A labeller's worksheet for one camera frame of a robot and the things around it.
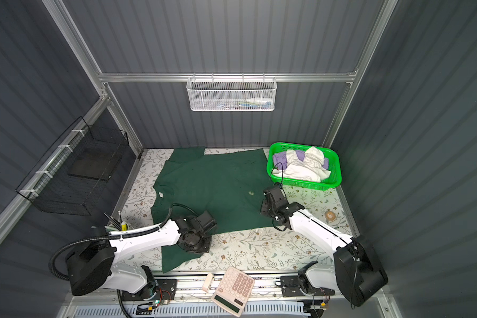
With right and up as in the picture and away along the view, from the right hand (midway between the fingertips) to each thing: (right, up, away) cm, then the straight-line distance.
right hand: (267, 207), depth 88 cm
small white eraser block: (-24, -25, -14) cm, 38 cm away
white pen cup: (-59, -6, -9) cm, 60 cm away
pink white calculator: (-14, -27, -16) cm, 35 cm away
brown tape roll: (+31, -5, +6) cm, 32 cm away
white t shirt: (+24, +17, +14) cm, 33 cm away
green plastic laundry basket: (+37, +18, +14) cm, 43 cm away
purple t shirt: (+9, +22, +19) cm, 31 cm away
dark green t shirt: (-17, +9, +18) cm, 26 cm away
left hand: (-25, -17, -6) cm, 31 cm away
